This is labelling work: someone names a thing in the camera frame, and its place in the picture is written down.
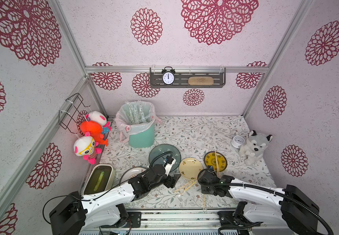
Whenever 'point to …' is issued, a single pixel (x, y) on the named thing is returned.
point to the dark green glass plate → (160, 160)
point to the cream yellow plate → (189, 168)
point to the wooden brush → (200, 81)
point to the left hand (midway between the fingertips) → (175, 172)
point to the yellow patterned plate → (209, 159)
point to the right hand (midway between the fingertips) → (202, 187)
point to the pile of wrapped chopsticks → (179, 191)
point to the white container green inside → (101, 178)
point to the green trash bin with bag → (135, 121)
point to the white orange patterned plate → (131, 172)
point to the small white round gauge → (237, 141)
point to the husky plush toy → (253, 150)
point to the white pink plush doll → (97, 116)
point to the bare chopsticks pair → (217, 166)
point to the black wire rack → (67, 114)
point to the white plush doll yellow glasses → (85, 146)
